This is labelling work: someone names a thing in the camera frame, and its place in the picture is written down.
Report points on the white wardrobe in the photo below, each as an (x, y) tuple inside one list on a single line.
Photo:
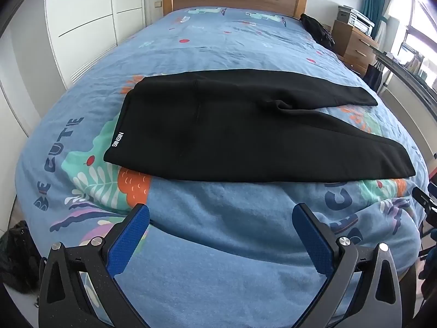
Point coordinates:
[(85, 13)]

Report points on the dark blue bag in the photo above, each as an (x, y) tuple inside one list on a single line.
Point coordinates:
[(374, 75)]

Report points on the window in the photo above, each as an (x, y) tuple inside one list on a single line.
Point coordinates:
[(420, 41)]

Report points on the white printer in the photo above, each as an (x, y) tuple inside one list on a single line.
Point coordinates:
[(355, 18)]

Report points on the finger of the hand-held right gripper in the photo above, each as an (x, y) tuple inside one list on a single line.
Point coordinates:
[(423, 200)]

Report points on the wooden dresser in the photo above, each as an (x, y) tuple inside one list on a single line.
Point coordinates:
[(355, 44)]

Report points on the black backpack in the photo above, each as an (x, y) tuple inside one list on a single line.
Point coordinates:
[(317, 29)]

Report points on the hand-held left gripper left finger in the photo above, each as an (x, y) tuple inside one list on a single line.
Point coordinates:
[(131, 234)]

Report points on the teal curtain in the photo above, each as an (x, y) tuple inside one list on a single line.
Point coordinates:
[(375, 0)]

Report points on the blue printed bed sheet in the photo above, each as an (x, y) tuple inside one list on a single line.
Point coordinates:
[(222, 211)]

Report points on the black pants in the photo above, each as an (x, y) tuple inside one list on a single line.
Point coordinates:
[(239, 126)]

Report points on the black bag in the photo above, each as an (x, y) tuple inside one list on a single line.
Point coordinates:
[(17, 256)]

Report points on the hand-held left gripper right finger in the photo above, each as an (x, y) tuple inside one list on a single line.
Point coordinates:
[(312, 239)]

